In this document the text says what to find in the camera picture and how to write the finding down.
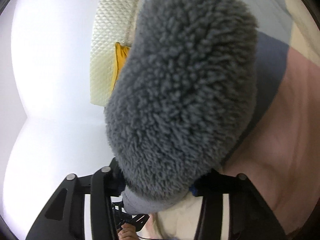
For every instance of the yellow crown pillow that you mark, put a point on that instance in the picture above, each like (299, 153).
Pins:
(120, 56)

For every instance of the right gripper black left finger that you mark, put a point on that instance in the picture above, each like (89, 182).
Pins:
(63, 216)

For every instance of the cream quilted headboard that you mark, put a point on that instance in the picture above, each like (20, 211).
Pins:
(114, 21)

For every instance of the grey fleece zip jacket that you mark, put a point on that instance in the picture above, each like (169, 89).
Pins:
(186, 93)

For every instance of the patchwork plaid duvet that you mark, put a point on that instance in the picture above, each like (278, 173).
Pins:
(280, 152)

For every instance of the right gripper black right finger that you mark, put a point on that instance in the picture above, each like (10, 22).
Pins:
(232, 208)

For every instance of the person's left hand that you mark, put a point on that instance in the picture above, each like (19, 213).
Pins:
(127, 232)

